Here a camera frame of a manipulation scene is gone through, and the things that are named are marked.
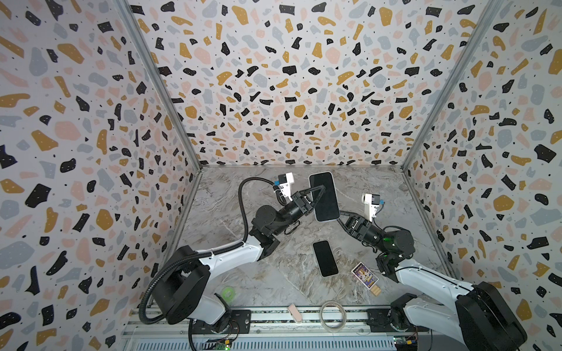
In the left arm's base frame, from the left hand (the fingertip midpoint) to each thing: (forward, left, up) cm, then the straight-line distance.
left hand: (328, 191), depth 62 cm
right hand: (-5, -3, -7) cm, 9 cm away
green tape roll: (-17, +34, -38) cm, 54 cm away
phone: (-3, 0, -5) cm, 6 cm away
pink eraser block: (-24, +10, -36) cm, 45 cm away
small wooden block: (-17, -20, -37) cm, 45 cm away
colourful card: (-12, -17, -37) cm, 43 cm away
